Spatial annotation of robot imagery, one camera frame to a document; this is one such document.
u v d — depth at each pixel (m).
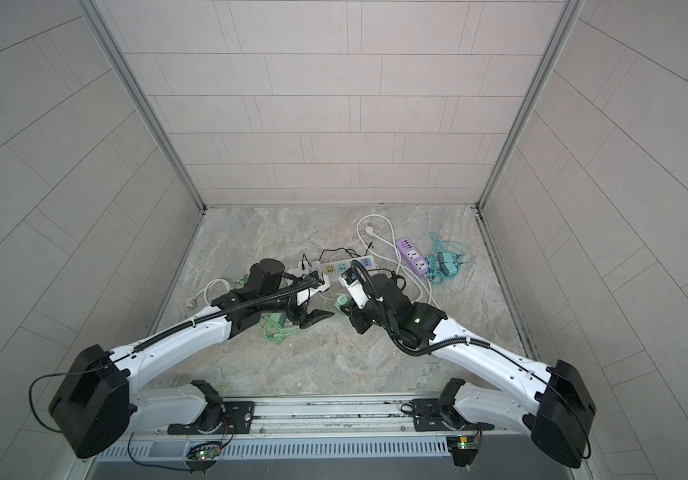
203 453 0.65
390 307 0.55
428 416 0.71
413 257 0.99
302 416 0.72
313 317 0.67
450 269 0.96
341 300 0.73
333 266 0.96
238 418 0.72
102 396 0.39
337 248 1.03
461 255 1.02
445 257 0.99
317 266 0.91
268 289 0.61
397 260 0.99
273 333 0.84
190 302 0.89
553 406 0.38
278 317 0.85
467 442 0.68
